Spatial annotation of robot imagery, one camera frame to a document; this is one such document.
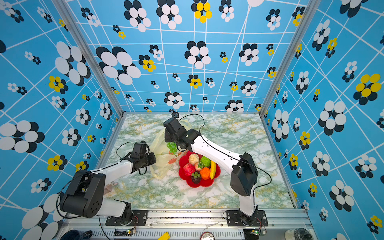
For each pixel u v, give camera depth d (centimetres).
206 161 87
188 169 84
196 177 82
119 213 62
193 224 72
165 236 69
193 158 88
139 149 72
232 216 74
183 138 57
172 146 77
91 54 87
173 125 59
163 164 89
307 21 72
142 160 78
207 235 60
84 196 43
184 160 91
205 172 84
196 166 84
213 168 84
